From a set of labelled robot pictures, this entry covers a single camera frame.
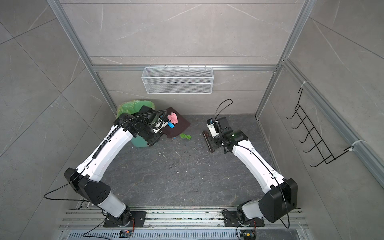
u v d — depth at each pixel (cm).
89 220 75
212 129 71
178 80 101
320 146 64
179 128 78
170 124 78
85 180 41
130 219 72
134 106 93
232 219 73
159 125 66
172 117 80
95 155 44
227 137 55
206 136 90
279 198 39
